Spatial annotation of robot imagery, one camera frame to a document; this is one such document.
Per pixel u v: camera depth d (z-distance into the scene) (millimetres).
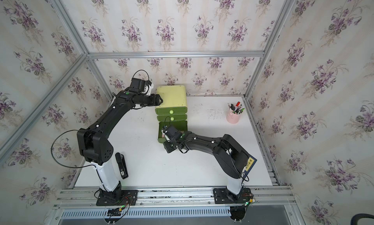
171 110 860
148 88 732
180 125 1011
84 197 747
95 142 470
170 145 755
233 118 976
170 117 919
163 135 959
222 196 731
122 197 702
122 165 802
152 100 778
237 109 985
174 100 867
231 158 464
